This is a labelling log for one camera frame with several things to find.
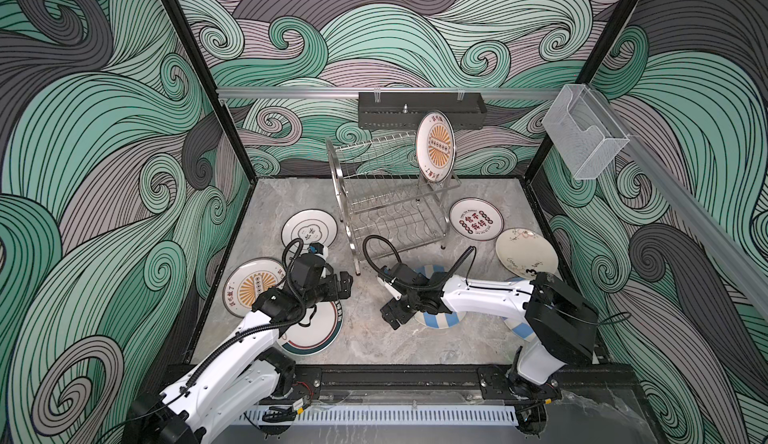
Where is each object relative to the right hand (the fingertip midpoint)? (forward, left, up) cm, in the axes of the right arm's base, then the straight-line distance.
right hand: (394, 307), depth 85 cm
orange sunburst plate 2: (+9, +46, -1) cm, 47 cm away
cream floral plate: (+19, -44, -1) cm, 48 cm away
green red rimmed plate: (-6, +21, -1) cm, 22 cm away
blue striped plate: (-3, -14, -1) cm, 14 cm away
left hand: (+5, +15, +10) cm, 19 cm away
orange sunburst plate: (+33, -11, +33) cm, 48 cm away
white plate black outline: (+29, +30, 0) cm, 41 cm away
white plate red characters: (+33, -31, -2) cm, 46 cm away
